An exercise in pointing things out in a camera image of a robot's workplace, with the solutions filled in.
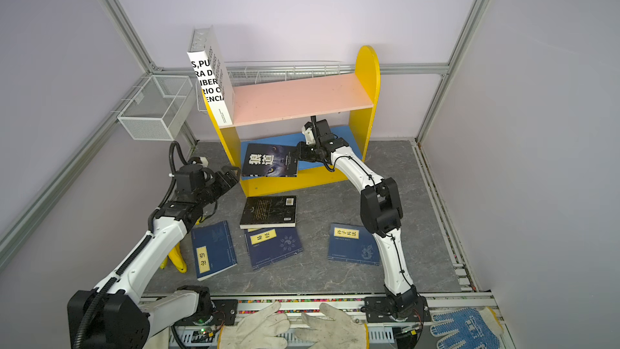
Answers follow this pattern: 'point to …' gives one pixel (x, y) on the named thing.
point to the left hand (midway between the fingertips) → (235, 177)
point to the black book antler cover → (269, 212)
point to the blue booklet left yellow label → (213, 249)
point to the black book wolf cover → (270, 160)
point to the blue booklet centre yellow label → (267, 245)
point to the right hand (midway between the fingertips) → (295, 155)
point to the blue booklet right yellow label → (352, 243)
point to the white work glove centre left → (259, 330)
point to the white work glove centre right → (337, 331)
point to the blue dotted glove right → (476, 329)
